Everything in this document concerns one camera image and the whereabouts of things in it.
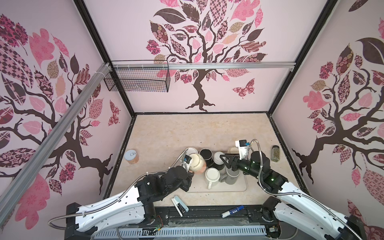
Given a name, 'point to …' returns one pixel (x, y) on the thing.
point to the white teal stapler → (179, 205)
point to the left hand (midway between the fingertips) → (191, 176)
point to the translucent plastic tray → (198, 184)
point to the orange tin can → (131, 156)
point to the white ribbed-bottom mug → (191, 150)
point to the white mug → (212, 175)
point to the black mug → (207, 154)
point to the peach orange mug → (197, 164)
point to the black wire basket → (138, 75)
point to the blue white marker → (233, 210)
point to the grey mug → (231, 176)
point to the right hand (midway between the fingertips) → (222, 154)
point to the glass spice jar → (275, 153)
